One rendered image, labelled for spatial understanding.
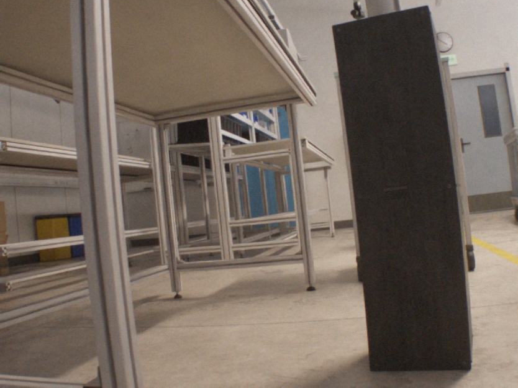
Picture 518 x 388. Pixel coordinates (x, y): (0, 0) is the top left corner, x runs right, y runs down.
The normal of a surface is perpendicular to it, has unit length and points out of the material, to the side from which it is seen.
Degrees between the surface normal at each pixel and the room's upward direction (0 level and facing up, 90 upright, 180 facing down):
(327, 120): 90
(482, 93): 90
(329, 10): 90
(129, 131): 90
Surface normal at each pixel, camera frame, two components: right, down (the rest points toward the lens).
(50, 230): -0.25, -0.04
